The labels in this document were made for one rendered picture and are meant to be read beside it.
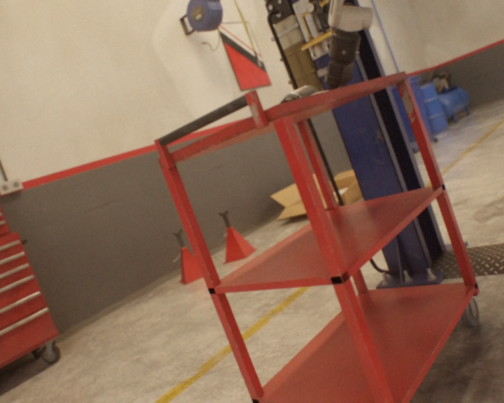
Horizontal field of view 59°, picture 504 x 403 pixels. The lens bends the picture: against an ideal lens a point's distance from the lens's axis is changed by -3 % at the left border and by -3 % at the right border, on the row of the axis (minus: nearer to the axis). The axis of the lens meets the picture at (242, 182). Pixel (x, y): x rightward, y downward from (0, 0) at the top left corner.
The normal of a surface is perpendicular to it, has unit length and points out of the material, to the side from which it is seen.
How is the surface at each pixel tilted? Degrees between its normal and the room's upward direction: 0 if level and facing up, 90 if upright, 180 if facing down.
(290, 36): 90
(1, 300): 89
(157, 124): 90
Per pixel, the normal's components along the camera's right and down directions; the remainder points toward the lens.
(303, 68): -0.64, 0.28
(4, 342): 0.69, -0.22
